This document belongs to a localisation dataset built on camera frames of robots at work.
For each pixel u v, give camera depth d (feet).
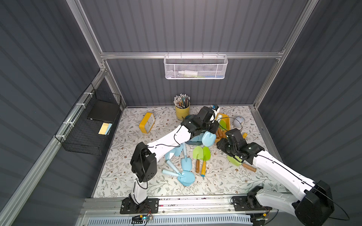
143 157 1.61
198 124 2.02
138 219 2.35
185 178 2.70
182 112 3.27
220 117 2.56
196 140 3.13
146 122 3.26
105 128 2.48
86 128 2.42
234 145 1.99
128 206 2.37
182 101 3.33
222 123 3.56
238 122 3.34
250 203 2.16
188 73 2.95
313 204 1.26
